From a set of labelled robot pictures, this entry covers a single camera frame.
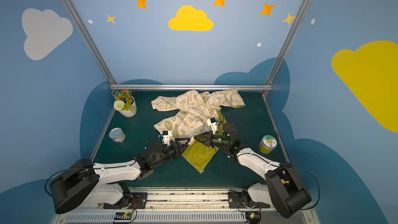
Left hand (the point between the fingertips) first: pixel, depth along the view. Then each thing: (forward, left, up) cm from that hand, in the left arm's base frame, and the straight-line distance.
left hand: (190, 140), depth 77 cm
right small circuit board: (-30, -32, -20) cm, 48 cm away
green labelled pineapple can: (+4, -44, -9) cm, 45 cm away
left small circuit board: (-30, +32, -20) cm, 48 cm away
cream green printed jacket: (+29, -1, -10) cm, 31 cm away
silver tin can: (+9, +45, -11) cm, 47 cm away
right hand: (+1, -3, +2) cm, 3 cm away
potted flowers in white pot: (+27, +43, -2) cm, 50 cm away
